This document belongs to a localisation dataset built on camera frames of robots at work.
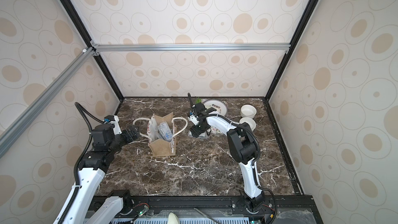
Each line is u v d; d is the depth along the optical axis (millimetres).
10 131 519
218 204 758
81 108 574
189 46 944
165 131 889
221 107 1126
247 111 1104
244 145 552
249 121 1000
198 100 1136
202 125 828
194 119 890
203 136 965
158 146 839
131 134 671
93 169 480
